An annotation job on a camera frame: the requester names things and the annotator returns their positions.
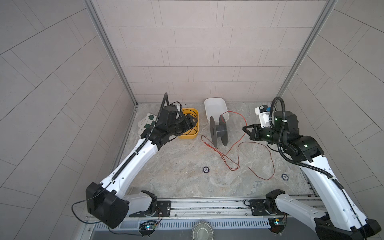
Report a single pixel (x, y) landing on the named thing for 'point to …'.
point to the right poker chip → (285, 177)
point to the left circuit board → (147, 226)
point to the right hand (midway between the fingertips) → (242, 129)
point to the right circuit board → (277, 223)
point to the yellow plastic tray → (192, 132)
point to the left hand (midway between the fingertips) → (198, 121)
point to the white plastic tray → (216, 107)
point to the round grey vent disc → (203, 230)
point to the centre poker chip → (206, 169)
